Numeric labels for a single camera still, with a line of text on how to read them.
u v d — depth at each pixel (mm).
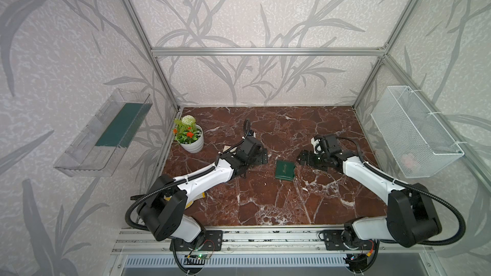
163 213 422
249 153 648
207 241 723
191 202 826
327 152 679
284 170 889
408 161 739
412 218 418
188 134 886
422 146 621
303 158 806
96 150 642
